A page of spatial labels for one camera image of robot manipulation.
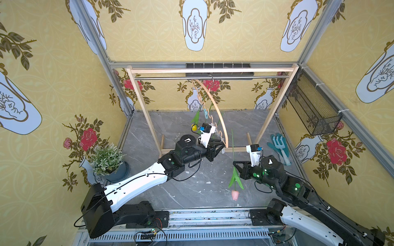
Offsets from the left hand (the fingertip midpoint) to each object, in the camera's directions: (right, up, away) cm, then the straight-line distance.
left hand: (226, 145), depth 66 cm
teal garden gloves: (+45, -3, +35) cm, 57 cm away
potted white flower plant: (-57, -9, +9) cm, 58 cm away
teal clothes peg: (-8, +15, +10) cm, 20 cm away
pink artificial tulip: (+5, -15, +3) cm, 16 cm away
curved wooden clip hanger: (-4, +34, +47) cm, 58 cm away
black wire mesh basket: (+52, +18, +20) cm, 59 cm away
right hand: (+4, -10, +3) cm, 11 cm away
